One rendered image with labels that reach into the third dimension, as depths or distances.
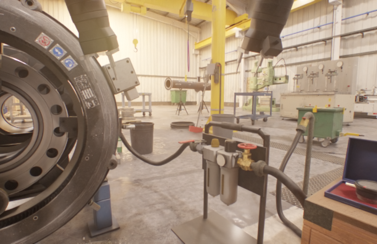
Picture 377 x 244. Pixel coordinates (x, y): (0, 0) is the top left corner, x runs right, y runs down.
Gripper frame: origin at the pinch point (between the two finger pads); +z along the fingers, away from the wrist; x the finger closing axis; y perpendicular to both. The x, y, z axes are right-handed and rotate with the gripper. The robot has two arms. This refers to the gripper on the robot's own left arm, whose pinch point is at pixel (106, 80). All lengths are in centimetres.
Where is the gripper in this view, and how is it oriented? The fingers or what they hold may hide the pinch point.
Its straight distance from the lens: 50.2
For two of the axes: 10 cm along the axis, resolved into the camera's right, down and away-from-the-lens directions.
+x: -9.8, 1.0, 1.5
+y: 0.8, -5.1, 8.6
